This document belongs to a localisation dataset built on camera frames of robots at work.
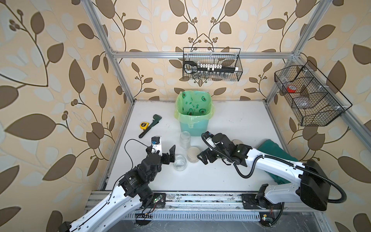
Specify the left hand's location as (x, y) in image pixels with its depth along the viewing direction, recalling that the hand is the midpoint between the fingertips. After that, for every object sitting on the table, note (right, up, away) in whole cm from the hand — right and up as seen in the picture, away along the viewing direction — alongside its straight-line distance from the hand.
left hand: (165, 144), depth 74 cm
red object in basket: (+71, +30, +7) cm, 77 cm away
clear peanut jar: (+10, 0, +13) cm, 16 cm away
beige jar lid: (+45, -3, +23) cm, 51 cm away
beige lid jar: (+6, -14, +14) cm, 21 cm away
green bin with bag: (+15, +20, +30) cm, 39 cm away
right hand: (+20, -5, +7) cm, 22 cm away
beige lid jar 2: (+14, -9, +17) cm, 24 cm away
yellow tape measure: (-21, +8, +29) cm, 37 cm away
